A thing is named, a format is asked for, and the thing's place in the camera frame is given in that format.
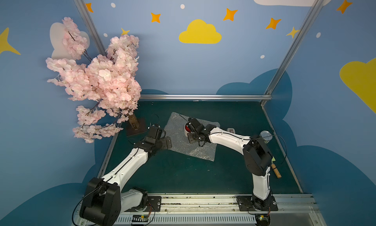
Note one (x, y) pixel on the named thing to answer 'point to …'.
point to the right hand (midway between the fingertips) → (194, 134)
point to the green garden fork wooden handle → (275, 169)
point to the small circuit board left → (140, 218)
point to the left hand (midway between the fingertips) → (163, 139)
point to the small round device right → (262, 219)
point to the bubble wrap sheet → (174, 128)
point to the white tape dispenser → (231, 129)
